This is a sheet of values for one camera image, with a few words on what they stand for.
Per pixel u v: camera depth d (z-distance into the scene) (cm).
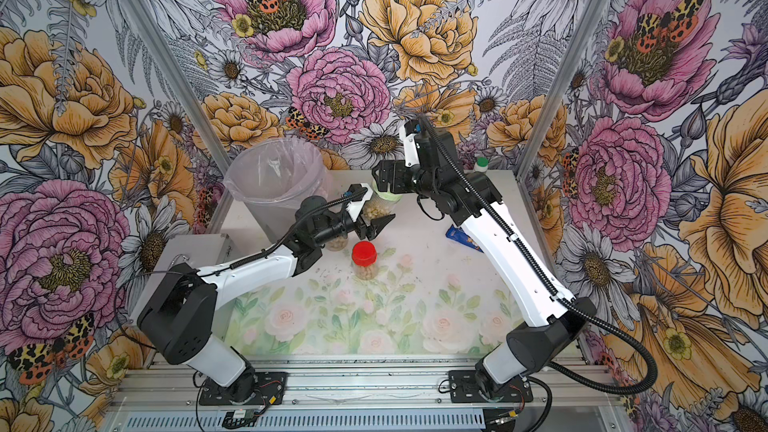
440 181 50
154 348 46
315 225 64
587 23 81
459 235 102
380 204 72
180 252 79
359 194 68
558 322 40
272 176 93
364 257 87
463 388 74
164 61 88
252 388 70
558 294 40
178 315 45
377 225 72
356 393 75
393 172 59
